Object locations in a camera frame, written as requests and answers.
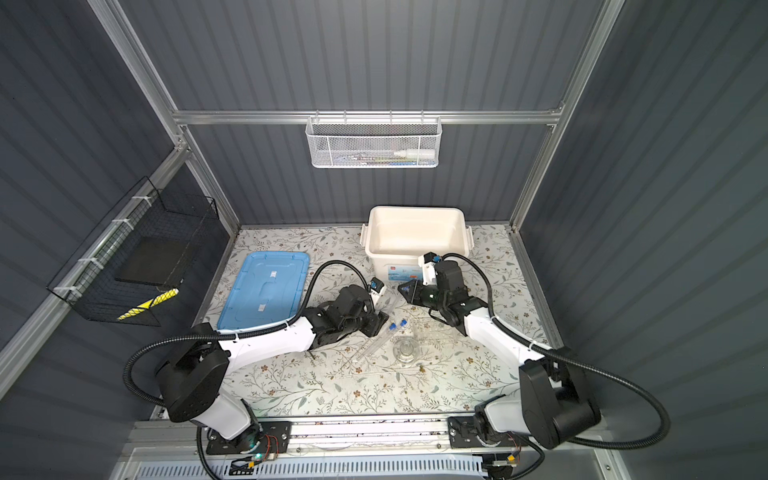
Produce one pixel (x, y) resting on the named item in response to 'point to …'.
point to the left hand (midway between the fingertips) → (381, 311)
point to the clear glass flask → (406, 350)
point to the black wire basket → (88, 281)
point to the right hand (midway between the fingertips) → (403, 290)
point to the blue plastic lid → (267, 290)
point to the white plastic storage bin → (395, 236)
